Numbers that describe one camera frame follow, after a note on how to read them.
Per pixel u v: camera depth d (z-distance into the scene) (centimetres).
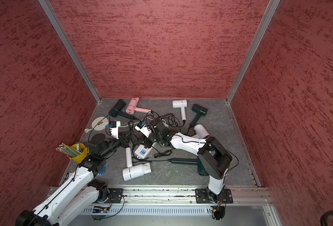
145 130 73
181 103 111
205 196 74
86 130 100
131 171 77
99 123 101
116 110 107
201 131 96
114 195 75
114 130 67
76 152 81
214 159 47
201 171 79
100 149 59
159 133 67
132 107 110
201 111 107
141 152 87
